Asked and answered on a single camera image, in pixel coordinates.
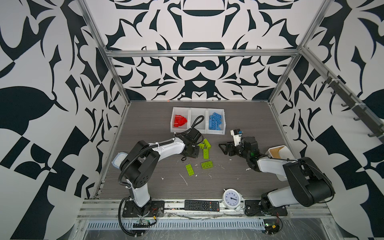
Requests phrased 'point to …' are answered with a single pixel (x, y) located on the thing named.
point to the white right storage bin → (221, 112)
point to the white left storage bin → (185, 112)
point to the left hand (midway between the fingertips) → (195, 150)
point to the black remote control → (202, 205)
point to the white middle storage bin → (194, 113)
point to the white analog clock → (232, 199)
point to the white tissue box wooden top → (281, 152)
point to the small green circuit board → (271, 226)
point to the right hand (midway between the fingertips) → (224, 143)
